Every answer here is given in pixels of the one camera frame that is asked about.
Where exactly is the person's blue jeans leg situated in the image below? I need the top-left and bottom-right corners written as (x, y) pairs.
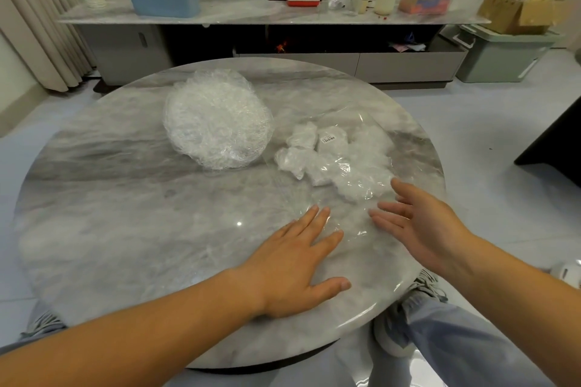
top-left (390, 290), bottom-right (557, 387)

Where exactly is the person's right hand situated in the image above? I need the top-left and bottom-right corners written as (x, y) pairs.
top-left (367, 177), bottom-right (479, 284)

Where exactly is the person's left hand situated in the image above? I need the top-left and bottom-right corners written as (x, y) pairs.
top-left (238, 205), bottom-right (352, 320)

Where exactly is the person's right forearm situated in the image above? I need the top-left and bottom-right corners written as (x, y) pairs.
top-left (449, 237), bottom-right (581, 387)

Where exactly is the brown cardboard box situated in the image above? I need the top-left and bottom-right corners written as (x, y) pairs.
top-left (478, 0), bottom-right (568, 36)

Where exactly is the clear bag of caps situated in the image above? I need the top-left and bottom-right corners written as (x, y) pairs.
top-left (275, 121), bottom-right (396, 204)

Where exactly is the grey sneaker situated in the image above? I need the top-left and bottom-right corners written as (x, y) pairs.
top-left (374, 268), bottom-right (448, 358)
top-left (20, 302), bottom-right (69, 344)

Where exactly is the person's left forearm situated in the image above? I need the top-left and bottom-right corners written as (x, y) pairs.
top-left (0, 266), bottom-right (274, 387)

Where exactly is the beige curtain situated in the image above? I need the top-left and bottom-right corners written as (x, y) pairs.
top-left (0, 0), bottom-right (96, 93)

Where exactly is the green storage bin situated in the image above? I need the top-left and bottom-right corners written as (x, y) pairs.
top-left (454, 24), bottom-right (559, 84)

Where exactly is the pile of clear plastic caps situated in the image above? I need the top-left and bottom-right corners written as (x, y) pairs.
top-left (162, 69), bottom-right (274, 171)

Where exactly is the long grey low cabinet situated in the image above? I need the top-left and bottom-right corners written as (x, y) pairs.
top-left (56, 0), bottom-right (491, 88)

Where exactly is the clear plastic bag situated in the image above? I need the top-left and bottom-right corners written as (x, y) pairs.
top-left (272, 110), bottom-right (446, 249)

